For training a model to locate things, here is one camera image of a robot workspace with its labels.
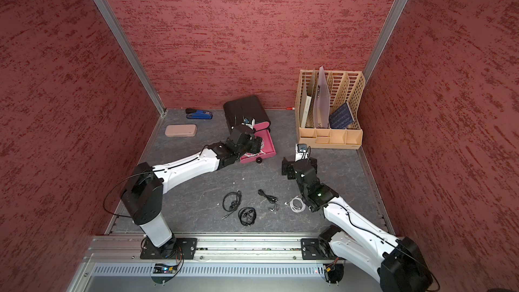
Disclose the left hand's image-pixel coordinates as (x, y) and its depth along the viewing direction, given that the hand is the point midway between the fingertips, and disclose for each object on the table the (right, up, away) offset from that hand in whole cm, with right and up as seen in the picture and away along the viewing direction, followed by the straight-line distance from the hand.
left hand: (254, 141), depth 87 cm
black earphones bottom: (-3, -31, -6) cm, 31 cm away
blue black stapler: (-35, +14, +30) cm, 49 cm away
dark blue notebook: (+45, +11, +16) cm, 49 cm away
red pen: (+20, +18, +36) cm, 45 cm away
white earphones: (+18, -29, -4) cm, 34 cm away
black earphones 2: (+7, -26, 0) cm, 27 cm away
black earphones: (-10, -26, -1) cm, 28 cm away
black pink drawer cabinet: (-10, +15, +16) cm, 24 cm away
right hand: (+17, -8, -4) cm, 19 cm away
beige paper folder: (+23, +17, +2) cm, 29 cm away
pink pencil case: (-43, +4, +22) cm, 48 cm away
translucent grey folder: (+35, +20, +19) cm, 45 cm away
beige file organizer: (+47, +28, +17) cm, 57 cm away
